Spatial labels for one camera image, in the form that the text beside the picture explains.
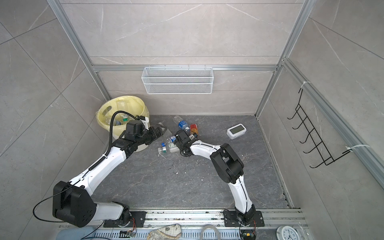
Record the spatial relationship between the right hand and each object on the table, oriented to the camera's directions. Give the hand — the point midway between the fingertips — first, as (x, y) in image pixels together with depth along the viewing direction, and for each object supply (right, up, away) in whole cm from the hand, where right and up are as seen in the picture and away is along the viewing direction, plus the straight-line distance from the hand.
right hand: (178, 144), depth 99 cm
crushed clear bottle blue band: (-3, +4, +1) cm, 5 cm away
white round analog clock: (+54, -37, -31) cm, 73 cm away
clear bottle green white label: (-10, -4, -1) cm, 10 cm away
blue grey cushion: (-44, -38, -32) cm, 66 cm away
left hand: (-6, +11, -18) cm, 22 cm away
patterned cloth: (-1, -37, -32) cm, 49 cm away
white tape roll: (+19, -36, -29) cm, 50 cm away
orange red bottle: (+11, +10, +7) cm, 17 cm away
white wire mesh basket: (0, +44, +1) cm, 44 cm away
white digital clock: (+41, +9, +7) cm, 43 cm away
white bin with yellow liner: (-30, +26, -4) cm, 40 cm away
